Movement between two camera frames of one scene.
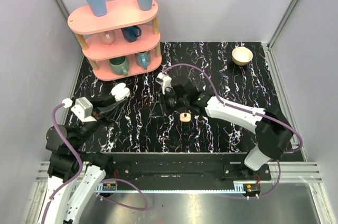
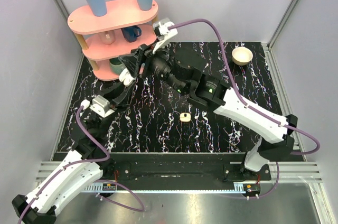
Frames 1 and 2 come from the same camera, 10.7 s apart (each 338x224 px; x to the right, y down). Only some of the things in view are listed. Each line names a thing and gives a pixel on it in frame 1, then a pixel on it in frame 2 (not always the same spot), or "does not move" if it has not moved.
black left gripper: (100, 109) -> (116, 97)
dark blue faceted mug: (131, 33) does not move
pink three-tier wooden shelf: (123, 43) does not move
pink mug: (108, 38) does not move
